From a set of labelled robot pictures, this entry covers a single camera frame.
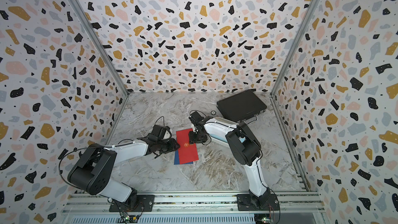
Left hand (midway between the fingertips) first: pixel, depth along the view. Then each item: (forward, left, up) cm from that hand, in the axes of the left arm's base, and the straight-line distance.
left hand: (180, 146), depth 91 cm
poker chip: (+26, -21, -2) cm, 34 cm away
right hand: (+3, -6, -1) cm, 7 cm away
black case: (+31, -43, -2) cm, 53 cm away
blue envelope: (-7, +1, -2) cm, 8 cm away
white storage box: (-7, -20, +30) cm, 37 cm away
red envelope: (-2, -4, -3) cm, 6 cm away
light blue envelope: (+4, -23, +2) cm, 23 cm away
